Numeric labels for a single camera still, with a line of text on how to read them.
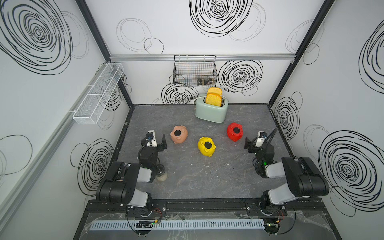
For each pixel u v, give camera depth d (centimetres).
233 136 94
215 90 99
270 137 71
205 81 88
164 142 82
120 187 43
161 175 75
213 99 96
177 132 94
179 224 96
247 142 86
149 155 67
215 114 102
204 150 85
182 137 92
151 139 73
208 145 88
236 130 95
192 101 105
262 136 78
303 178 45
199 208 75
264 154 69
